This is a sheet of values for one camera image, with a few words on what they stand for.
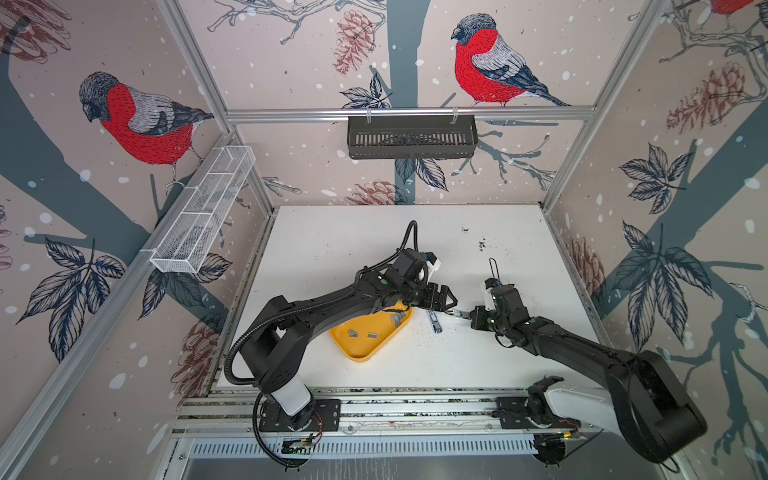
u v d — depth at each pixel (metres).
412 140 1.05
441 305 0.71
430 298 0.71
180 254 0.68
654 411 0.41
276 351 0.44
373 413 0.76
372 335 0.88
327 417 0.73
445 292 0.73
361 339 0.87
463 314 0.90
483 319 0.79
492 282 0.83
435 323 0.88
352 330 0.89
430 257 0.78
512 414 0.73
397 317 0.90
